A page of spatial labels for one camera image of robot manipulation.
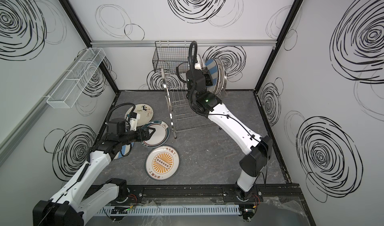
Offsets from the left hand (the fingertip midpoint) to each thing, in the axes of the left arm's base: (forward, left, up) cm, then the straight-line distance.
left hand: (150, 129), depth 80 cm
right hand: (+18, -28, +28) cm, 44 cm away
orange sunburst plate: (-12, -6, -16) cm, 21 cm away
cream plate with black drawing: (+23, +12, -15) cm, 30 cm away
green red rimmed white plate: (+3, -2, -14) cm, 15 cm away
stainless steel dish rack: (+17, -16, -12) cm, 27 cm away
